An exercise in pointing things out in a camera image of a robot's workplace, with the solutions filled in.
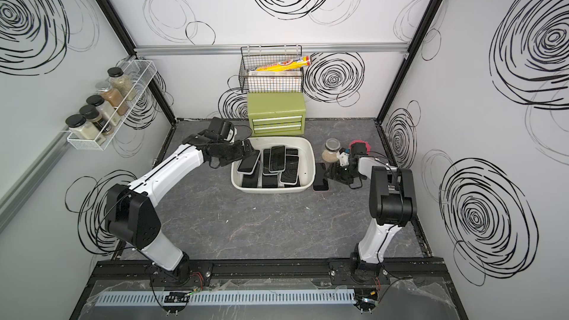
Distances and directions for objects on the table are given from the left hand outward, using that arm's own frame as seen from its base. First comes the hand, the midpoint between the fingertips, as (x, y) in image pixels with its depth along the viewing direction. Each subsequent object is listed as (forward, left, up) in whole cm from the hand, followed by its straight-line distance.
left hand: (246, 153), depth 86 cm
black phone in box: (-4, 0, -15) cm, 15 cm away
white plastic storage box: (+3, -13, -12) cm, 18 cm away
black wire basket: (+23, -16, +18) cm, 33 cm away
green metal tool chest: (+22, -11, +1) cm, 25 cm away
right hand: (0, -37, -15) cm, 40 cm away
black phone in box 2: (-4, -9, -14) cm, 17 cm away
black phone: (-1, -32, -17) cm, 36 cm away
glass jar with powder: (+9, -35, -6) cm, 37 cm away
